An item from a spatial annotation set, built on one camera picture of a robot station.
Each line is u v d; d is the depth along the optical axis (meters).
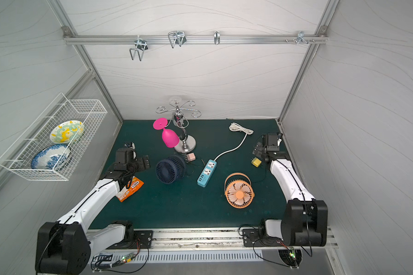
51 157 0.62
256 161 0.98
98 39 0.78
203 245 0.73
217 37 0.73
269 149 0.66
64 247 0.39
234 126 1.14
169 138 0.90
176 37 0.76
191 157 0.98
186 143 1.05
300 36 0.77
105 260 0.70
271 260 0.69
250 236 0.73
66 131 0.70
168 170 0.86
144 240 0.72
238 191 0.79
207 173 0.92
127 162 0.65
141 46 0.78
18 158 0.55
